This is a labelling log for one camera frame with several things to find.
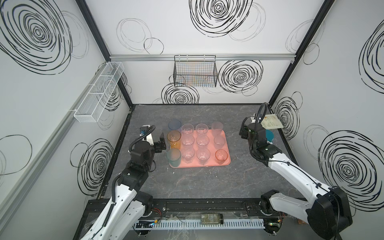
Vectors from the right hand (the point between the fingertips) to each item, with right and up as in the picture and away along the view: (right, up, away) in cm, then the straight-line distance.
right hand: (247, 125), depth 82 cm
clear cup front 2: (-13, -11, +14) cm, 22 cm away
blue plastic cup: (-42, 0, +9) cm, 43 cm away
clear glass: (-24, -4, +20) cm, 32 cm away
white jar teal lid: (+20, -8, +14) cm, 26 cm away
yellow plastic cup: (-42, -7, +7) cm, 43 cm away
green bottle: (-21, -42, -14) cm, 49 cm away
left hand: (-49, -4, -8) cm, 50 cm away
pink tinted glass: (-13, -19, +8) cm, 24 cm away
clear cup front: (-14, -2, +18) cm, 23 cm away
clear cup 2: (-34, -18, +9) cm, 39 cm away
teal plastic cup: (-42, -19, +8) cm, 47 cm away
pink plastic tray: (-19, -22, +7) cm, 30 cm away
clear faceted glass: (-34, -4, +18) cm, 39 cm away
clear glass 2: (-24, -11, +13) cm, 30 cm away
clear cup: (-34, -11, +15) cm, 38 cm away
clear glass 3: (-24, -18, +5) cm, 30 cm away
